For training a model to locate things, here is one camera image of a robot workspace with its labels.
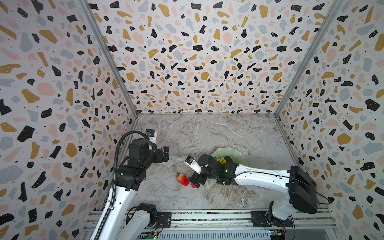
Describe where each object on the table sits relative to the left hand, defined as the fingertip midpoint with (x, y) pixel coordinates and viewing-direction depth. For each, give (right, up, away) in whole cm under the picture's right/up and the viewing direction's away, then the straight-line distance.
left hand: (158, 144), depth 71 cm
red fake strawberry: (+10, -21, +13) cm, 27 cm away
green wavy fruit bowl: (+42, -10, +22) cm, 49 cm away
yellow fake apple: (+33, -12, +18) cm, 39 cm away
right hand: (+15, -13, +6) cm, 21 cm away
